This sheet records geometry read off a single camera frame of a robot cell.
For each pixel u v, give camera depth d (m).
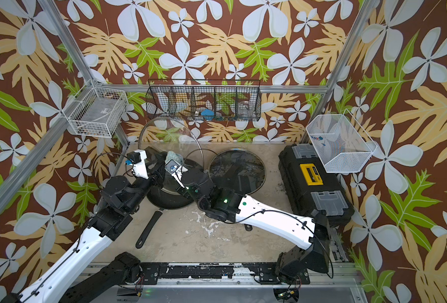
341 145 0.84
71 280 0.44
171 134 1.20
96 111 0.87
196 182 0.44
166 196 0.74
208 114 0.94
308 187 0.82
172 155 0.62
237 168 0.91
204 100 0.98
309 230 0.41
